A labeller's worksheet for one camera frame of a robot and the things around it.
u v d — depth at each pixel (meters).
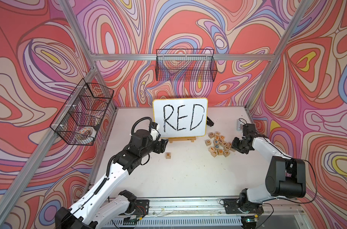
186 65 0.84
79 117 0.78
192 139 0.96
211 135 0.99
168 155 0.90
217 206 0.75
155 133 0.64
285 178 0.44
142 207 0.73
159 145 0.66
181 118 0.91
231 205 0.73
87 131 0.72
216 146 0.94
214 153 0.91
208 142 0.96
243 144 0.77
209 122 1.08
